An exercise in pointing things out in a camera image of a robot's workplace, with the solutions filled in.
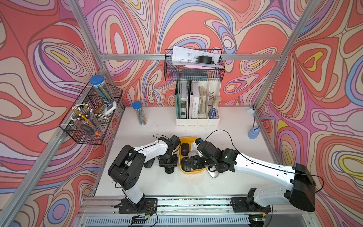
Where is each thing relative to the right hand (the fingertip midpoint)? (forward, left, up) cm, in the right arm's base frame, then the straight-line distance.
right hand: (194, 165), depth 76 cm
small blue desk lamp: (+24, -43, -5) cm, 50 cm away
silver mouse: (-8, -7, +12) cm, 16 cm away
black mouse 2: (+4, +5, -8) cm, 10 cm away
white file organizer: (+39, -5, +10) cm, 40 cm away
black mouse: (+15, +5, -8) cm, 18 cm away
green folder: (+37, +8, +17) cm, 41 cm away
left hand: (+4, +13, -11) cm, 17 cm away
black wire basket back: (+62, +6, +19) cm, 65 cm away
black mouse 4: (+2, +15, -10) cm, 18 cm away
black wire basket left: (+23, +48, +21) cm, 57 cm away
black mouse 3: (+6, +28, -9) cm, 30 cm away
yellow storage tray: (+18, +2, -3) cm, 19 cm away
